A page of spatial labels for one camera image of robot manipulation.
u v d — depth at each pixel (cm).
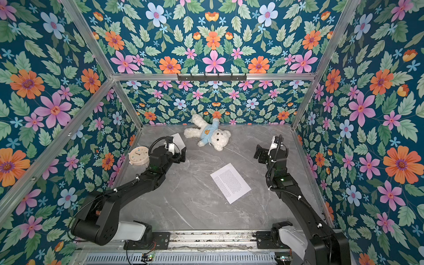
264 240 74
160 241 74
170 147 76
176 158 75
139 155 101
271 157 61
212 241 75
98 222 43
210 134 104
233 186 91
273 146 70
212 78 93
